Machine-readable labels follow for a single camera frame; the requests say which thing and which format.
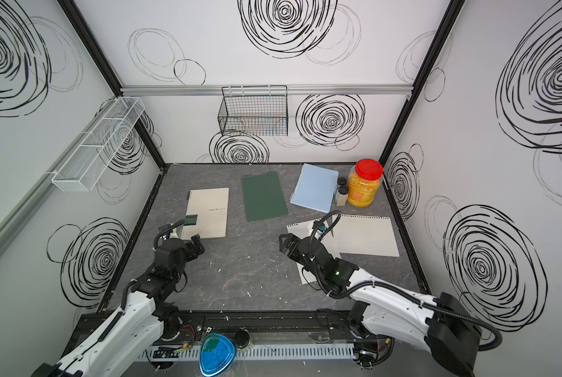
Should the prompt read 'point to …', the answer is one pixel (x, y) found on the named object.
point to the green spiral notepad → (263, 195)
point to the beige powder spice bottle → (341, 196)
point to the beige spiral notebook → (212, 208)
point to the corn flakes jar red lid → (364, 181)
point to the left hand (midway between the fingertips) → (188, 240)
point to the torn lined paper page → (366, 236)
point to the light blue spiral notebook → (315, 188)
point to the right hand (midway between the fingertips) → (286, 244)
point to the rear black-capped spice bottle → (342, 181)
